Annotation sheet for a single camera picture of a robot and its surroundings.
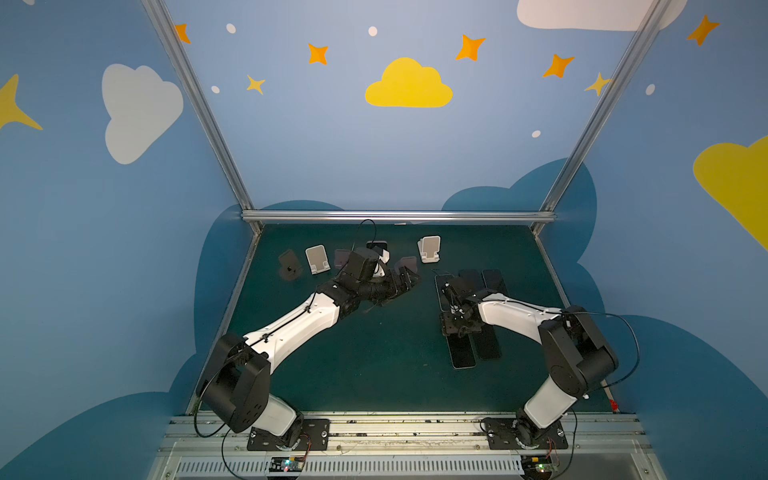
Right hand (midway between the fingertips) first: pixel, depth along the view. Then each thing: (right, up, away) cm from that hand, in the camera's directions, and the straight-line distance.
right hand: (456, 323), depth 94 cm
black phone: (+16, +13, +11) cm, 23 cm away
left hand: (-15, +14, -15) cm, 25 cm away
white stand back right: (-7, +25, +13) cm, 29 cm away
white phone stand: (-47, +20, +10) cm, 52 cm away
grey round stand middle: (-14, +19, +11) cm, 26 cm away
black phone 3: (0, -7, -6) cm, 9 cm away
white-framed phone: (-3, +13, +11) cm, 17 cm away
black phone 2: (+8, -5, -4) cm, 10 cm away
